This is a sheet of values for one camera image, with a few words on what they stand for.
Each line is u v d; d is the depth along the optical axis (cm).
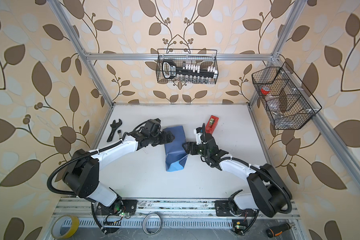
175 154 87
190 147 76
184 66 81
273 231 66
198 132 78
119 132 103
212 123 101
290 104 73
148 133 68
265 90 81
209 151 67
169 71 85
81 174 44
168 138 79
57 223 67
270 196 42
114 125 108
